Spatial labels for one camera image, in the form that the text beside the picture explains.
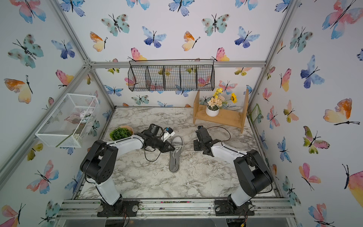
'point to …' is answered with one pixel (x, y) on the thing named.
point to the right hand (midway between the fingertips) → (198, 141)
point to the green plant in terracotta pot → (121, 132)
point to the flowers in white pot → (216, 102)
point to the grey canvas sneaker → (177, 142)
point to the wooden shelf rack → (234, 117)
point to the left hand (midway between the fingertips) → (175, 147)
